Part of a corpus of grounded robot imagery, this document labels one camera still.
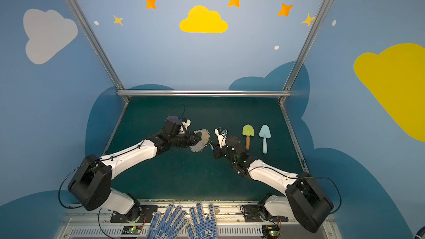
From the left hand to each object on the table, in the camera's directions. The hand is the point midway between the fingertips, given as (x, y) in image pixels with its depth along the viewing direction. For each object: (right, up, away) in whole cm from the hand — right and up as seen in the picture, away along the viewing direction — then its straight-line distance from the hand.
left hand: (202, 139), depth 83 cm
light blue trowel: (+39, +1, +20) cm, 43 cm away
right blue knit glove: (+2, -37, -13) cm, 39 cm away
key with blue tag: (+5, -4, +1) cm, 7 cm away
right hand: (+5, -1, 0) cm, 6 cm away
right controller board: (+31, -39, -12) cm, 51 cm away
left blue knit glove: (-13, -37, -13) cm, 41 cm away
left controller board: (-30, -38, -12) cm, 50 cm away
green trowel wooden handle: (+28, +2, +21) cm, 35 cm away
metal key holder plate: (-1, -4, +2) cm, 5 cm away
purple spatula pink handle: (-22, +11, +28) cm, 37 cm away
